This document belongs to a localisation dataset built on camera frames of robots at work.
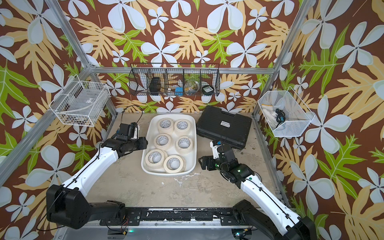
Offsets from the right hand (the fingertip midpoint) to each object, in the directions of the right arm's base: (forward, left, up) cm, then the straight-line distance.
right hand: (203, 158), depth 79 cm
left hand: (+11, +33, +1) cm, 35 cm away
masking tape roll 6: (+3, +18, -13) cm, 23 cm away
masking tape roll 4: (+18, +12, -14) cm, 25 cm away
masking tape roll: (+33, +26, -12) cm, 44 cm away
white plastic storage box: (+15, +20, -14) cm, 29 cm away
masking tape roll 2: (+34, +14, -14) cm, 39 cm away
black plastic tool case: (+28, -20, -9) cm, 36 cm away
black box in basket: (+47, +31, +14) cm, 58 cm away
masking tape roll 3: (+20, +27, -13) cm, 36 cm away
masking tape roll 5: (+6, +30, -14) cm, 34 cm away
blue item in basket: (+40, +14, +14) cm, 44 cm away
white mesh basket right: (+14, -47, +18) cm, 52 cm away
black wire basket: (+49, +18, +17) cm, 55 cm away
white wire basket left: (+23, +66, +19) cm, 72 cm away
